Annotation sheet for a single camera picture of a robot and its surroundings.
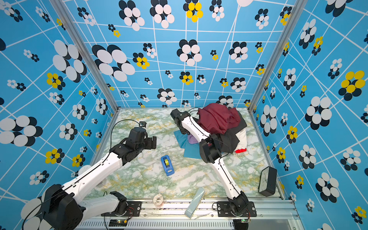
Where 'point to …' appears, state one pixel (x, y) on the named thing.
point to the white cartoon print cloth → (242, 146)
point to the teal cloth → (191, 145)
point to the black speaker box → (268, 181)
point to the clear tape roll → (158, 199)
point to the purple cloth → (192, 140)
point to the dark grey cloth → (228, 141)
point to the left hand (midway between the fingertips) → (150, 137)
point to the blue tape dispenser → (168, 166)
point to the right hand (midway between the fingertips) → (191, 128)
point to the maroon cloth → (218, 119)
